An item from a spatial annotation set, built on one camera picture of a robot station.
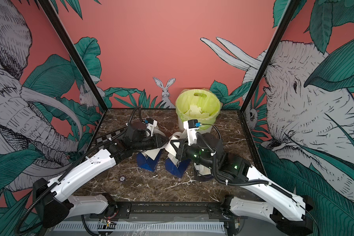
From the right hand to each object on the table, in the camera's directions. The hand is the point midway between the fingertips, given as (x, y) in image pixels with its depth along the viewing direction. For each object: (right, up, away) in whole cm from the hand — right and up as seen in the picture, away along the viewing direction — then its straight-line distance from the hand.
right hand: (168, 140), depth 56 cm
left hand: (-1, -1, +15) cm, 15 cm away
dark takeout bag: (+15, -17, +13) cm, 26 cm away
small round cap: (-30, -26, +29) cm, 49 cm away
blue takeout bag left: (-13, -13, +20) cm, 27 cm away
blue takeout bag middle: (-1, -18, +26) cm, 32 cm away
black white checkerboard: (-51, -4, +43) cm, 66 cm away
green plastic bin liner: (+20, +19, +43) cm, 51 cm away
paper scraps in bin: (+15, +15, +48) cm, 52 cm away
